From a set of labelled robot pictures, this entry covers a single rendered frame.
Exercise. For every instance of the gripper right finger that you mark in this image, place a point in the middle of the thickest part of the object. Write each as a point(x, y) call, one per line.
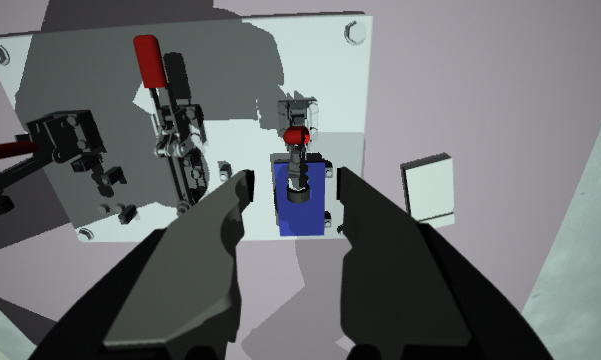
point(406, 290)

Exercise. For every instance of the toggle clamp with red handle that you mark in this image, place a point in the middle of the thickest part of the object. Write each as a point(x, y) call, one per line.
point(186, 123)

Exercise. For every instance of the blue flat blank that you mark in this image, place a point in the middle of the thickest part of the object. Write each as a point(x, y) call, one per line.
point(301, 219)

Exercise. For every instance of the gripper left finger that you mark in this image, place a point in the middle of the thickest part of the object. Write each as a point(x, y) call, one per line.
point(175, 290)

